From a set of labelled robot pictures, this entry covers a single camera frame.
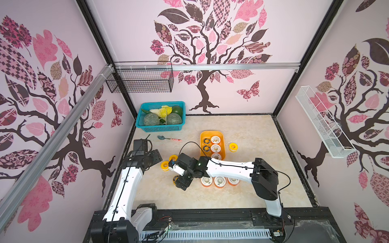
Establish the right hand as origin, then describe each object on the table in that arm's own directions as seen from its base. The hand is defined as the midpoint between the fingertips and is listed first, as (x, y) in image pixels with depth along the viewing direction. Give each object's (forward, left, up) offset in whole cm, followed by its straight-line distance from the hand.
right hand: (181, 180), depth 80 cm
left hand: (+9, +15, +6) cm, 18 cm away
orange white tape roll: (+30, -21, -5) cm, 37 cm away
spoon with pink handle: (+33, +17, -6) cm, 38 cm away
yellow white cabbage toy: (+51, +16, +2) cm, 54 cm away
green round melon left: (+40, +22, +6) cm, 47 cm away
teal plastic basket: (+57, +33, +2) cm, 66 cm away
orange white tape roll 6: (0, -29, -5) cm, 29 cm away
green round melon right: (+42, +8, +4) cm, 43 cm away
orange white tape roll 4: (0, -13, -5) cm, 14 cm away
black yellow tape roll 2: (+24, -15, -6) cm, 28 cm away
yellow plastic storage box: (+26, -19, -5) cm, 33 cm away
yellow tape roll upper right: (+24, -33, -6) cm, 41 cm away
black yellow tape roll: (+30, -15, -6) cm, 34 cm away
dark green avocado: (+55, +6, +2) cm, 55 cm away
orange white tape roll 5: (+1, -21, -6) cm, 22 cm away
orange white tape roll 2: (+23, -21, -5) cm, 32 cm away
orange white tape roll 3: (+17, -21, -5) cm, 28 cm away
